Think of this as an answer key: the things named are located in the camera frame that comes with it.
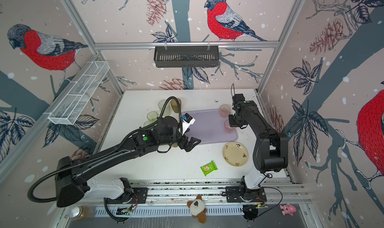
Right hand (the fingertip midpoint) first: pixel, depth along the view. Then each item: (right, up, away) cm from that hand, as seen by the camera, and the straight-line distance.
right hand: (235, 125), depth 89 cm
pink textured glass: (-3, +8, +16) cm, 18 cm away
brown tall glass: (-39, +13, +12) cm, 42 cm away
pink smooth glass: (-5, -2, 0) cm, 5 cm away
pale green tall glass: (-44, +9, +15) cm, 47 cm away
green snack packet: (-17, -23, -7) cm, 29 cm away
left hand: (-24, -2, -20) cm, 32 cm away
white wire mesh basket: (-88, +11, -16) cm, 90 cm away
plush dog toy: (-23, -36, -22) cm, 48 cm away
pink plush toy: (+19, -36, -21) cm, 46 cm away
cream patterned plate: (0, -17, -1) cm, 17 cm away
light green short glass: (-55, +5, +14) cm, 57 cm away
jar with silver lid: (-73, -34, -26) cm, 84 cm away
